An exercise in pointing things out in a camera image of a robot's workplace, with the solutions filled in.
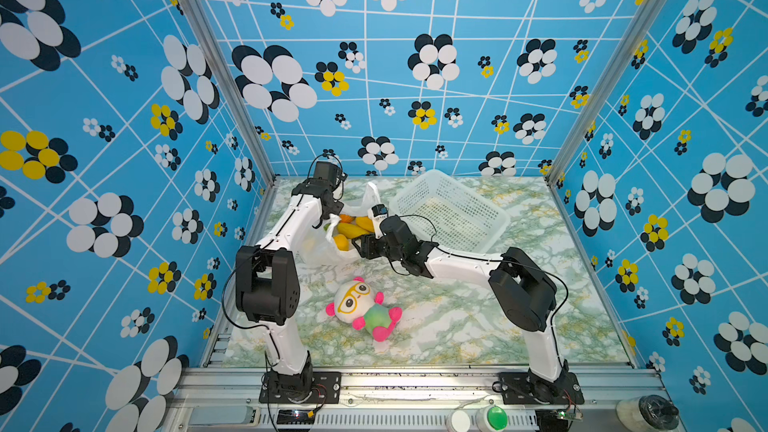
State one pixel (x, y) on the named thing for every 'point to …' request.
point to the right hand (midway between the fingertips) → (359, 239)
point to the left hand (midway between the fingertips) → (324, 205)
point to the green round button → (495, 418)
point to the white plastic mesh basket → (451, 212)
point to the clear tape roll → (648, 413)
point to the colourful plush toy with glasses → (356, 303)
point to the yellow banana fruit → (362, 226)
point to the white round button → (459, 421)
